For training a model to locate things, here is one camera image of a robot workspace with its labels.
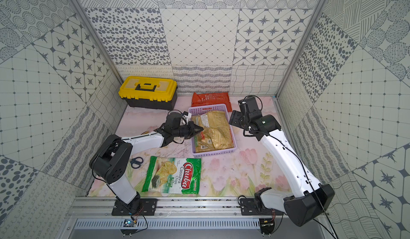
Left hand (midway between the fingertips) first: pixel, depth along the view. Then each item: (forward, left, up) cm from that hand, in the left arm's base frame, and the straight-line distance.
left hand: (204, 126), depth 86 cm
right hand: (-4, -17, +10) cm, 20 cm away
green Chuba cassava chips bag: (-22, +17, -15) cm, 32 cm away
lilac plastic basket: (+20, +3, -9) cm, 22 cm away
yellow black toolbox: (+24, +37, +2) cm, 44 cm away
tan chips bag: (-1, -7, -6) cm, 9 cm away
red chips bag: (+35, -7, -13) cm, 37 cm away
